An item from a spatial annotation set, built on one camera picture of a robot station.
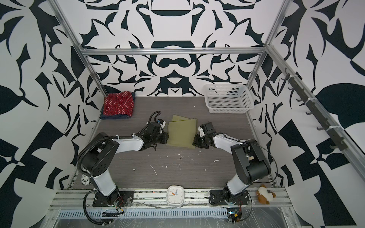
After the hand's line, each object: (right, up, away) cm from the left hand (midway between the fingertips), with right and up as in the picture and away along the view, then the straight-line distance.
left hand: (170, 133), depth 94 cm
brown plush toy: (+49, -28, -21) cm, 60 cm away
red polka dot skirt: (-40, +20, +13) cm, 46 cm away
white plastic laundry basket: (+46, +25, +25) cm, 58 cm away
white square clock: (+4, -28, -21) cm, 36 cm away
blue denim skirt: (-41, +10, +11) cm, 43 cm away
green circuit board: (+33, -35, -22) cm, 53 cm away
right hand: (+15, -5, -2) cm, 16 cm away
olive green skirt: (+8, 0, +3) cm, 8 cm away
